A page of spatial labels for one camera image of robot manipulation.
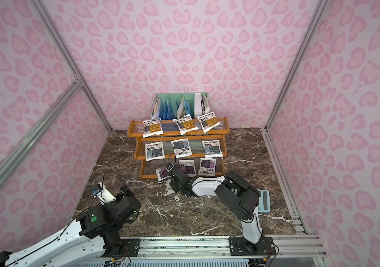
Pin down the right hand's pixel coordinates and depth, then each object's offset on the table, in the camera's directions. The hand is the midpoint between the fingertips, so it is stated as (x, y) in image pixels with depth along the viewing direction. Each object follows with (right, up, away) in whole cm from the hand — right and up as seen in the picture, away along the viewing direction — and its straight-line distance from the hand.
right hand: (174, 178), depth 93 cm
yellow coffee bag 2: (+7, +29, -13) cm, 33 cm away
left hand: (-21, -1, -18) cm, 28 cm away
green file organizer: (+4, +42, +6) cm, 42 cm away
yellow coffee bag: (+18, +31, -12) cm, 38 cm away
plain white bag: (-7, +3, 0) cm, 7 cm away
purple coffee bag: (+19, +6, +3) cm, 20 cm away
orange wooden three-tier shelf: (+13, +18, -4) cm, 22 cm away
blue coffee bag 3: (-10, +15, -5) cm, 19 cm away
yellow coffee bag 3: (-9, +28, -14) cm, 32 cm away
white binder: (+13, +42, +5) cm, 45 cm away
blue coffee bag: (+5, +17, -5) cm, 18 cm away
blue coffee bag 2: (+21, +17, -5) cm, 27 cm away
